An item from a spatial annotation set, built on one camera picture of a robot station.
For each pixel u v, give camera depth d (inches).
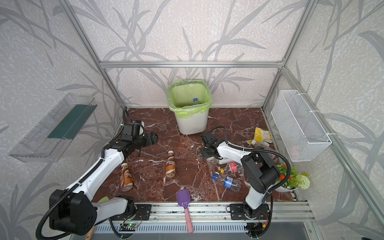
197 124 38.2
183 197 30.5
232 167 33.2
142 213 28.5
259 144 38.0
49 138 25.3
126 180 31.6
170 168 33.1
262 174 18.2
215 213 29.6
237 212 28.8
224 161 34.1
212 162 34.4
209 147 27.5
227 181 31.0
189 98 40.9
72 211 15.3
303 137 24.0
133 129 25.2
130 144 23.9
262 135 40.2
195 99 41.2
